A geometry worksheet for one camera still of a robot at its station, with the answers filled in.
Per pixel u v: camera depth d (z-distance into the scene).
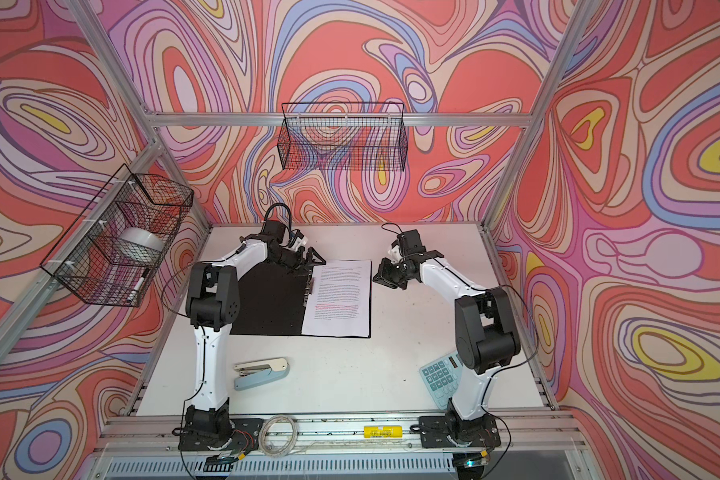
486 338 0.49
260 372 0.82
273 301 0.93
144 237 0.74
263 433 0.73
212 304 0.61
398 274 0.80
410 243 0.75
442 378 0.81
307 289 0.99
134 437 0.75
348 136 0.96
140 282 0.73
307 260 0.93
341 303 0.96
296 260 0.92
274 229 0.89
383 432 0.73
